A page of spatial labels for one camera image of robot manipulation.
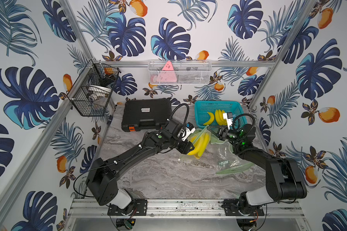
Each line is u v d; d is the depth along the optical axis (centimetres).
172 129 60
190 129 69
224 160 92
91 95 83
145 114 109
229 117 72
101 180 41
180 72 95
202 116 114
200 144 88
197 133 78
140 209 74
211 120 110
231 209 73
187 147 67
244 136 65
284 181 45
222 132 74
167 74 91
